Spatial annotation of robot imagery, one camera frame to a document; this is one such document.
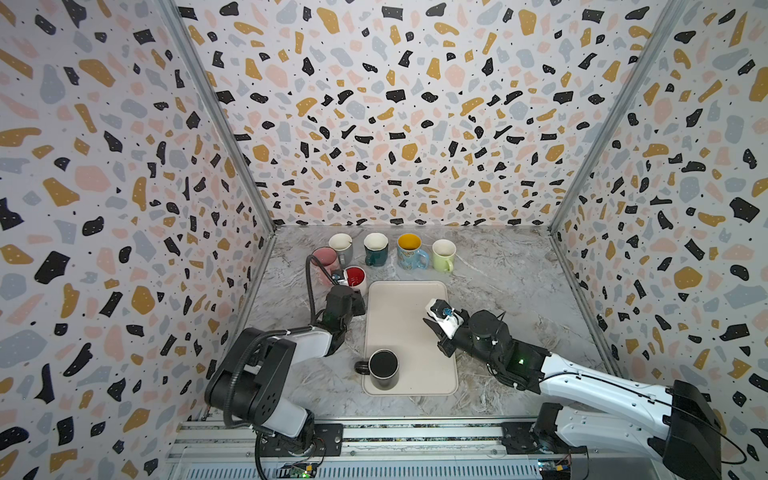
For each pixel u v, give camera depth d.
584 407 0.51
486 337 0.55
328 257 1.01
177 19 0.70
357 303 0.96
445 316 0.61
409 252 1.01
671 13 0.71
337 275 0.82
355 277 1.00
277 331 0.49
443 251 1.06
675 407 0.42
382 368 0.76
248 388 0.44
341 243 1.05
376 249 1.03
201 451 0.73
